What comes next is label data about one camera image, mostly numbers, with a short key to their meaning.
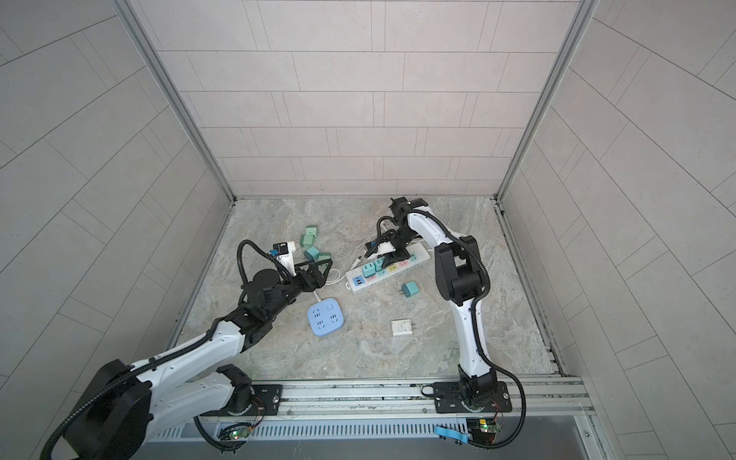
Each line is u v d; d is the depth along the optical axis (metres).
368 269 0.89
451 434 0.65
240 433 0.64
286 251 0.69
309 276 0.69
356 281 0.91
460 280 0.58
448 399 0.71
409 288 0.89
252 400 0.69
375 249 0.78
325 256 0.99
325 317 0.83
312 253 0.97
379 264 0.89
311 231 1.03
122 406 0.39
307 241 1.02
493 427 0.68
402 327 0.81
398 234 0.82
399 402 0.71
